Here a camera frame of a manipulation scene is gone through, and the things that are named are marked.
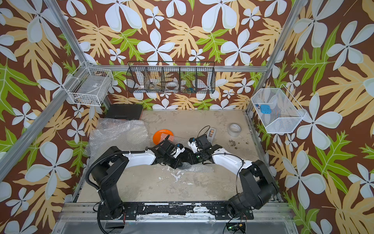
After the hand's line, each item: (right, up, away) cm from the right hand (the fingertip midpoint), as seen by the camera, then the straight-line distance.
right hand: (188, 158), depth 87 cm
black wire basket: (-12, +53, +10) cm, 56 cm away
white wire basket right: (+52, +29, -4) cm, 60 cm away
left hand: (-3, -4, +3) cm, 6 cm away
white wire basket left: (-60, +44, -1) cm, 74 cm away
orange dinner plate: (-19, +14, +14) cm, 28 cm away
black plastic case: (-47, +31, +31) cm, 64 cm away
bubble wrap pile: (-41, +13, +14) cm, 45 cm away
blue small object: (+47, +30, -1) cm, 56 cm away
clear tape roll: (+35, +17, +20) cm, 44 cm away
